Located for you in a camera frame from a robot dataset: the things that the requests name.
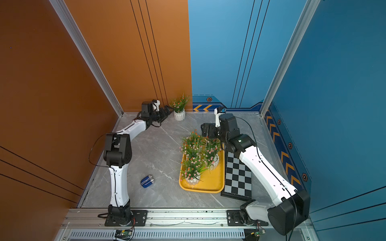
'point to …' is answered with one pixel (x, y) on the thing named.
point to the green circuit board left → (123, 234)
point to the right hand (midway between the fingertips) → (209, 125)
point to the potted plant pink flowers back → (192, 152)
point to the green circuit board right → (257, 233)
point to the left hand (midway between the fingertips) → (172, 109)
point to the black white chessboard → (237, 178)
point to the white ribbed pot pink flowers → (192, 171)
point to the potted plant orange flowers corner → (178, 104)
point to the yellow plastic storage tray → (212, 182)
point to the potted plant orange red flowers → (193, 138)
